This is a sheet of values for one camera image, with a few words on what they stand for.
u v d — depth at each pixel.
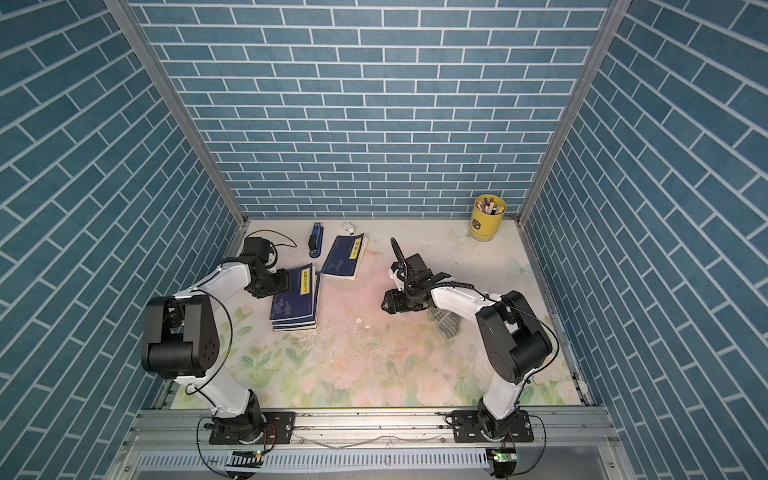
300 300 0.92
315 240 1.08
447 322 0.91
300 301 0.92
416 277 0.74
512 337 0.48
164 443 0.73
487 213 1.07
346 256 1.08
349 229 1.15
